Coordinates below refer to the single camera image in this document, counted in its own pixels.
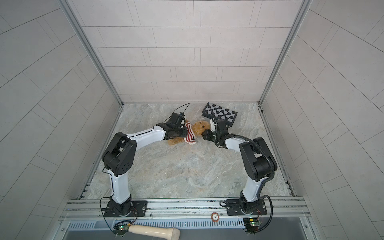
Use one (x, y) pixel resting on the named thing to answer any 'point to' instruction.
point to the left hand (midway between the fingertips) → (190, 129)
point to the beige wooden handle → (168, 233)
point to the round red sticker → (215, 217)
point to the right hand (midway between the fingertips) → (203, 134)
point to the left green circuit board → (121, 227)
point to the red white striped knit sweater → (190, 138)
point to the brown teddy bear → (198, 127)
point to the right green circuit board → (252, 224)
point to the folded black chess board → (220, 112)
